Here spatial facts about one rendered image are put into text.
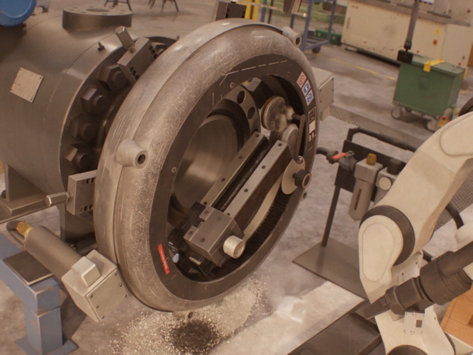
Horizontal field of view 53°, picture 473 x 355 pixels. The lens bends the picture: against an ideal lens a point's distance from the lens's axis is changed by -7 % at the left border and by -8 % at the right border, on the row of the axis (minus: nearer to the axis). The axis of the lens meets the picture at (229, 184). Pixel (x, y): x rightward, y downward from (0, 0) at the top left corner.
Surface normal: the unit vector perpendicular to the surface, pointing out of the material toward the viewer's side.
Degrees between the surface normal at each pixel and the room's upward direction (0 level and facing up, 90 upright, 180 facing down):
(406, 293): 68
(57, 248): 18
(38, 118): 76
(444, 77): 90
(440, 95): 90
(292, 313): 0
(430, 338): 37
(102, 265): 23
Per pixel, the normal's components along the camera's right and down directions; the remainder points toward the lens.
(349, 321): 0.13, -0.90
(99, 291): 0.77, 0.36
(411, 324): -0.76, -0.24
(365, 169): -0.63, 0.25
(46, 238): -0.07, -0.77
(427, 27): -0.82, 0.14
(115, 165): -0.55, -0.01
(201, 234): -0.28, -0.55
